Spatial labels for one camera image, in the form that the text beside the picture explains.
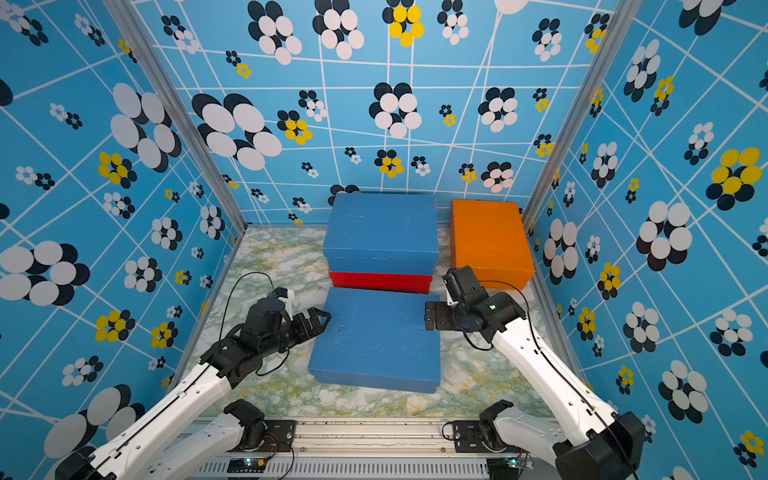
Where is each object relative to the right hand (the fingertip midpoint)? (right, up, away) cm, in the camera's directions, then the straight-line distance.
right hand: (445, 315), depth 77 cm
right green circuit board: (+16, -34, -6) cm, 38 cm away
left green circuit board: (-49, -36, -4) cm, 61 cm away
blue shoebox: (-18, -6, +2) cm, 19 cm away
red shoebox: (-9, +6, +18) cm, 21 cm away
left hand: (-31, -1, +1) cm, 32 cm away
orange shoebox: (+22, +21, +30) cm, 43 cm away
